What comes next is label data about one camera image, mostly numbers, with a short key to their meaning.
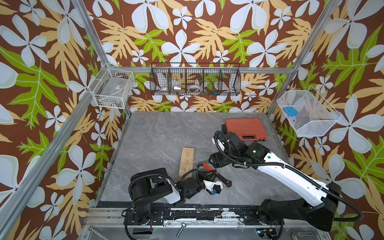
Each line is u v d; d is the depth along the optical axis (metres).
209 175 0.73
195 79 0.97
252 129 1.08
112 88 0.87
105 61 0.88
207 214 0.76
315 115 0.78
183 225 0.70
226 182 0.68
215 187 0.66
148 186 0.48
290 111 0.86
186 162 0.88
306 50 0.83
